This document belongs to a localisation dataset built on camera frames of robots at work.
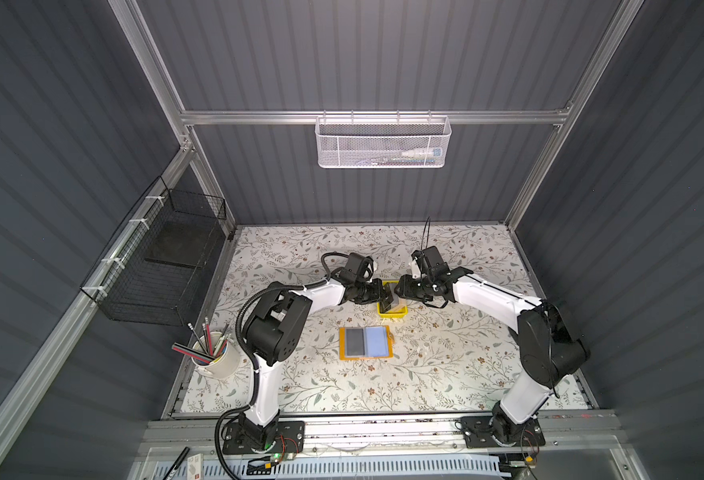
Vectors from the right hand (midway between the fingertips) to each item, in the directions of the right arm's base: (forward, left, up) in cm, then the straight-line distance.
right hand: (402, 291), depth 92 cm
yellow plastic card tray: (-4, 0, -8) cm, 9 cm away
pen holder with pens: (-19, +53, 0) cm, 57 cm away
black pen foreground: (-46, +57, -6) cm, 74 cm away
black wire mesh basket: (-7, +64, +22) cm, 68 cm away
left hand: (+1, +4, -4) cm, 6 cm away
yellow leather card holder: (-14, +12, -7) cm, 19 cm away
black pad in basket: (+2, +60, +22) cm, 64 cm away
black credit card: (-14, +15, -7) cm, 22 cm away
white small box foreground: (-44, +52, -6) cm, 69 cm away
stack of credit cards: (-2, +1, -4) cm, 5 cm away
